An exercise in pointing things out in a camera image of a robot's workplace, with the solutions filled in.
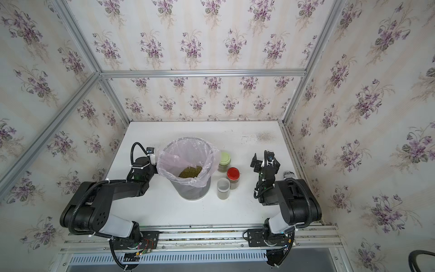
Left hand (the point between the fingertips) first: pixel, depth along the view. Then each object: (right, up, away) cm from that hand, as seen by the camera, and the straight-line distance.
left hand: (157, 159), depth 93 cm
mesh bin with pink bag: (+18, -2, -3) cm, 19 cm away
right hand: (+62, +2, -4) cm, 62 cm away
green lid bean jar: (+37, -2, -7) cm, 38 cm away
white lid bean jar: (+37, -12, -14) cm, 41 cm away
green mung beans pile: (+20, -7, -3) cm, 21 cm away
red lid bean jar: (+42, -6, -13) cm, 44 cm away
